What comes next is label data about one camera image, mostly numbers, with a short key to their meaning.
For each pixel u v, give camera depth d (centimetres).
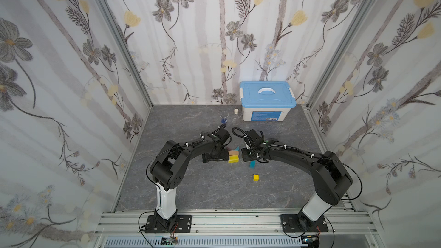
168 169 50
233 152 93
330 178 46
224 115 108
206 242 70
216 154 81
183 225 74
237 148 95
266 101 102
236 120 112
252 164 90
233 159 92
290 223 74
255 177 87
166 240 71
